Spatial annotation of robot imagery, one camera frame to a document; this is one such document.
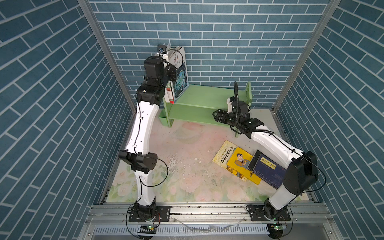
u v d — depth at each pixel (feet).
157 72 1.63
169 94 2.70
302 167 1.58
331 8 2.33
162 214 2.43
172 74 2.07
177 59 2.49
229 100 2.50
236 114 2.07
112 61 2.98
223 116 2.43
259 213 2.42
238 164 2.92
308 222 2.47
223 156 3.09
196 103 2.91
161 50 1.84
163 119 3.44
